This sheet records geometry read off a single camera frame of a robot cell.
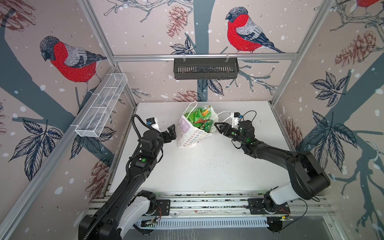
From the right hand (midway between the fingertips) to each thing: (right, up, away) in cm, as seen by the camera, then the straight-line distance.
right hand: (216, 126), depth 85 cm
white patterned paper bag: (-12, +2, +2) cm, 12 cm away
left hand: (-27, +1, -9) cm, 28 cm away
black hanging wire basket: (-9, +41, +21) cm, 47 cm away
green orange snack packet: (-8, +7, +2) cm, 10 cm away
